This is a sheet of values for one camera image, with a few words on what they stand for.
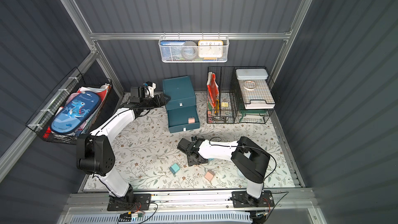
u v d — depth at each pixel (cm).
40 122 60
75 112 65
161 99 81
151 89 82
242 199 74
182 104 89
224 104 112
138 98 69
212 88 108
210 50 88
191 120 94
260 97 89
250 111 96
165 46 86
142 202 74
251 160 47
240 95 91
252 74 102
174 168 82
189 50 91
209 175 80
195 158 62
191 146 68
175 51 91
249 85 97
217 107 110
